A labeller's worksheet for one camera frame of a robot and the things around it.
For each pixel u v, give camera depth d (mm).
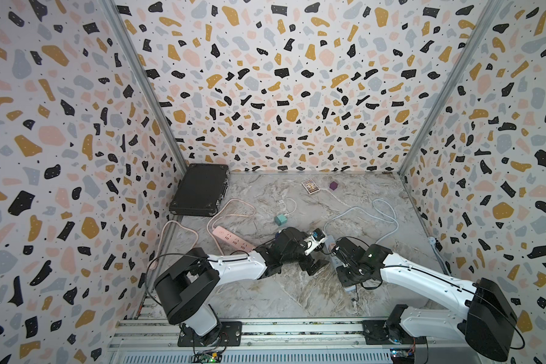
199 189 1088
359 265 592
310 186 1141
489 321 403
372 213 1063
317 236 709
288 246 650
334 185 1165
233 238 945
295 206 1063
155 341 719
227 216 1036
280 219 1013
